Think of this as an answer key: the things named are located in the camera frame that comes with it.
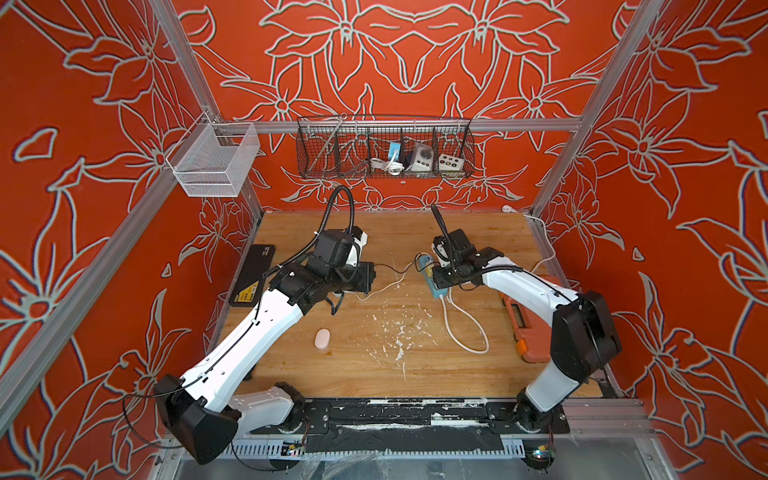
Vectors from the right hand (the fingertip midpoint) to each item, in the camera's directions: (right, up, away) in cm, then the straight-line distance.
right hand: (432, 276), depth 89 cm
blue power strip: (-3, +5, -9) cm, 11 cm away
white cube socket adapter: (+6, +36, +5) cm, 37 cm away
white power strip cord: (+15, -18, -3) cm, 24 cm away
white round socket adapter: (-2, +37, +2) cm, 37 cm away
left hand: (-17, +3, -17) cm, 24 cm away
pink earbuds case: (-33, -18, -3) cm, 38 cm away
